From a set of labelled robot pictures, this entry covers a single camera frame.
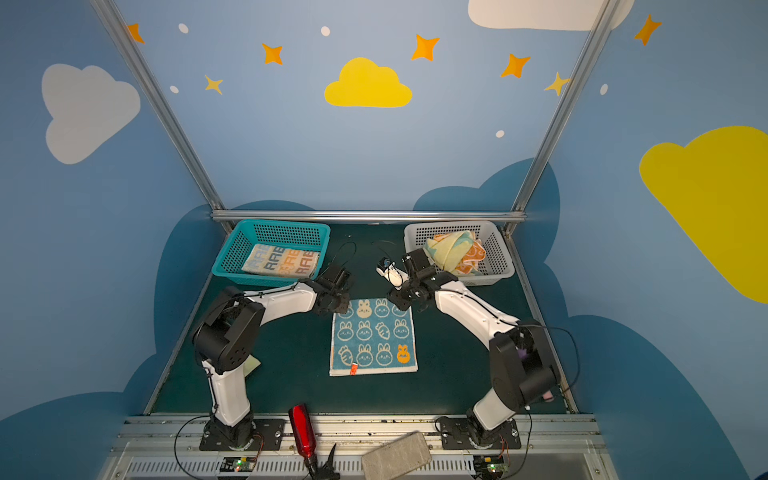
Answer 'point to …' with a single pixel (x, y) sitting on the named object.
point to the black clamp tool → (323, 472)
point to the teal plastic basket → (299, 235)
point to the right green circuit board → (489, 466)
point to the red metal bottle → (303, 431)
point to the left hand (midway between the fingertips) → (344, 303)
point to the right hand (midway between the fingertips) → (399, 286)
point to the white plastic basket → (498, 262)
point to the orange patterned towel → (475, 254)
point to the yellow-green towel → (450, 250)
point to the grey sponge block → (398, 459)
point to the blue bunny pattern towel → (373, 337)
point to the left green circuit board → (238, 464)
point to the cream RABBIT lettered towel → (281, 260)
